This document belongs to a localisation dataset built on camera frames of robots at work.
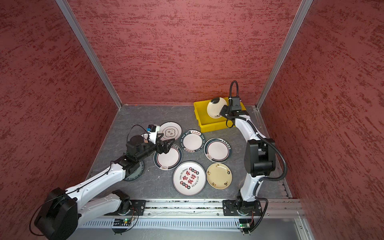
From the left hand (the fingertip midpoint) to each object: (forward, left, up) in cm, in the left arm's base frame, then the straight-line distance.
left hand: (169, 139), depth 80 cm
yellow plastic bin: (+18, -22, -8) cm, 30 cm away
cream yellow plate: (-13, -29, -18) cm, 36 cm away
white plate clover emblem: (+19, +4, -18) cm, 26 cm away
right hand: (+21, -32, -1) cm, 38 cm away
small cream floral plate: (+26, -27, -3) cm, 38 cm away
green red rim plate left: (-5, +1, -17) cm, 18 cm away
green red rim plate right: (+3, -29, -17) cm, 34 cm away
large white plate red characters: (-15, -11, -18) cm, 26 cm away
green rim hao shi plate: (+10, -12, -19) cm, 24 cm away
